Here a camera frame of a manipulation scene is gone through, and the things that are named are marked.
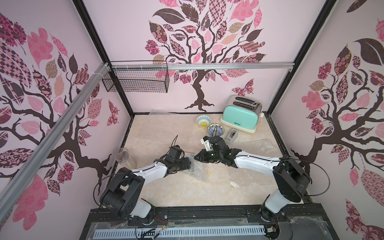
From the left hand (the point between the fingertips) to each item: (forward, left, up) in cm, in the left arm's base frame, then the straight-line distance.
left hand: (188, 167), depth 90 cm
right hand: (+1, -4, +11) cm, 12 cm away
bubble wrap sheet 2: (-7, -31, 0) cm, 32 cm away
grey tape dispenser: (+22, -30, +3) cm, 38 cm away
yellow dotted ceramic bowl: (+38, -11, +1) cm, 40 cm away
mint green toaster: (+31, -36, +16) cm, 50 cm away
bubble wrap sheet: (-3, -13, -1) cm, 13 cm away
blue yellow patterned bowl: (+30, -20, 0) cm, 36 cm away
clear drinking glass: (-1, +35, +13) cm, 37 cm away
